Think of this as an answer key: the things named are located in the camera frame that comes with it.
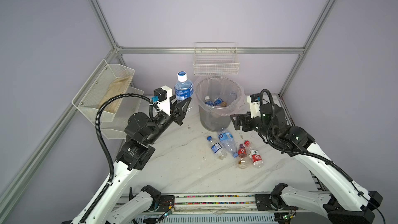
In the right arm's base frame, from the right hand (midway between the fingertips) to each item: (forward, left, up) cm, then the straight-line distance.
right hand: (237, 113), depth 67 cm
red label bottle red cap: (-10, -13, -29) cm, 33 cm away
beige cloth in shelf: (+21, +62, -2) cm, 66 cm away
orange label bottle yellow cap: (+22, +3, -18) cm, 29 cm away
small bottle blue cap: (-3, +8, -28) cm, 29 cm away
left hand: (-3, +21, +13) cm, 25 cm away
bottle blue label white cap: (+27, +7, -21) cm, 35 cm away
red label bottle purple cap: (-4, -6, -29) cm, 30 cm away
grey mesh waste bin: (+13, +11, -25) cm, 31 cm away
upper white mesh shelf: (+23, +69, 0) cm, 72 cm away
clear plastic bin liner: (+31, +6, -19) cm, 37 cm away
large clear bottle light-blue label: (+4, +2, -30) cm, 30 cm away
